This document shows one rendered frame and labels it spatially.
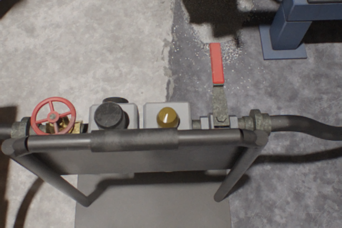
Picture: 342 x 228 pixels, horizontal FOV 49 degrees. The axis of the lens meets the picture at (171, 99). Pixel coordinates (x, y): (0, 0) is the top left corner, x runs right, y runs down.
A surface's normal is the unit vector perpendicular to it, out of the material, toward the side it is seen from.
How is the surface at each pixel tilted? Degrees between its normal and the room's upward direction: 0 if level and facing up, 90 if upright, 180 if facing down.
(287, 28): 90
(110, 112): 0
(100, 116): 0
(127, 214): 0
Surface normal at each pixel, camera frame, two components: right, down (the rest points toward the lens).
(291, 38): 0.04, 0.92
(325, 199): 0.00, -0.40
